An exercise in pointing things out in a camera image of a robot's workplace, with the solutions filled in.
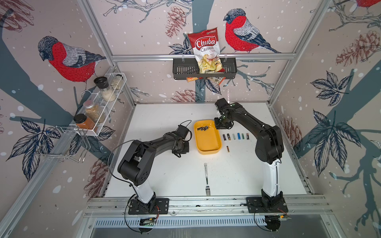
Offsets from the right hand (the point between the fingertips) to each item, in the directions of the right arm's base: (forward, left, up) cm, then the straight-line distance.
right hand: (217, 126), depth 95 cm
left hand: (-12, +19, -7) cm, 24 cm away
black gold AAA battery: (-2, -9, -9) cm, 13 cm away
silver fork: (-35, +6, -9) cm, 37 cm away
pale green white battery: (-1, -13, -10) cm, 16 cm away
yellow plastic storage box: (-3, +6, -10) cm, 12 cm away
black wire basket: (+28, +21, +26) cm, 43 cm away
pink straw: (+25, -9, +5) cm, 27 cm away
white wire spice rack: (-2, +66, +22) cm, 70 cm away
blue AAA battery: (-4, -6, -10) cm, 12 cm away
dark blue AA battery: (-1, -16, -9) cm, 18 cm away
